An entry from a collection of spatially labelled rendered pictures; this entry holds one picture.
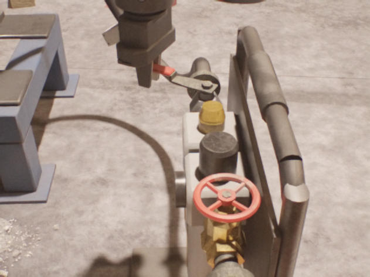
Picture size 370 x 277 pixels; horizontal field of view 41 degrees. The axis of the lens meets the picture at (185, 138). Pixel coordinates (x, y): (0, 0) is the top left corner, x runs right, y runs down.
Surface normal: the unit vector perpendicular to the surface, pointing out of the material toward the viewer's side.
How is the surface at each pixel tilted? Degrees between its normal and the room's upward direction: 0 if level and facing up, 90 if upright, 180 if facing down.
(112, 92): 0
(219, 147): 0
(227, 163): 90
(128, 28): 90
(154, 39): 90
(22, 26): 0
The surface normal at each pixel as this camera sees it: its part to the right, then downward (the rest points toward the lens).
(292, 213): -0.22, 0.58
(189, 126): 0.00, -0.79
